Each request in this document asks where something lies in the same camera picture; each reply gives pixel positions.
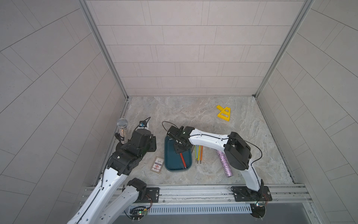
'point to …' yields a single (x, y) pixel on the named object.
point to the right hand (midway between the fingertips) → (178, 150)
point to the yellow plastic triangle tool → (225, 113)
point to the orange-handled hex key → (201, 153)
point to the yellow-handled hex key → (198, 154)
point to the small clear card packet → (157, 164)
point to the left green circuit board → (138, 213)
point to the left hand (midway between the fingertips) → (154, 136)
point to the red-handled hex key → (183, 160)
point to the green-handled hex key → (196, 152)
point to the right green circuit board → (258, 210)
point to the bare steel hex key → (192, 149)
